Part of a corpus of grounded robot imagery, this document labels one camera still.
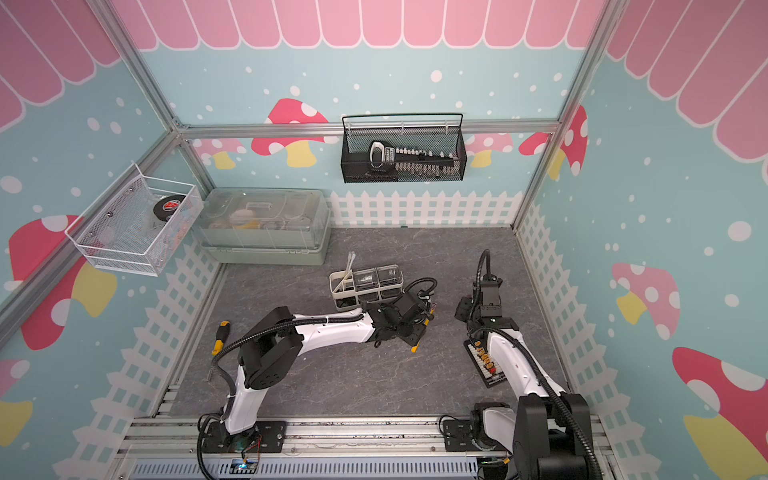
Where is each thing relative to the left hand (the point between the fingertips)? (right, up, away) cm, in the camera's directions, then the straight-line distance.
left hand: (417, 332), depth 90 cm
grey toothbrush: (-22, +17, +4) cm, 28 cm away
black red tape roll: (-67, +36, -11) cm, 77 cm away
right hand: (+15, +9, -1) cm, 17 cm away
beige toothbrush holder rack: (-20, +13, +2) cm, 24 cm away
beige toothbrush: (-19, +23, 0) cm, 30 cm away
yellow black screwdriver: (-60, -1, +1) cm, 60 cm away
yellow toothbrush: (+1, +6, -14) cm, 15 cm away
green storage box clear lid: (-50, +33, +11) cm, 61 cm away
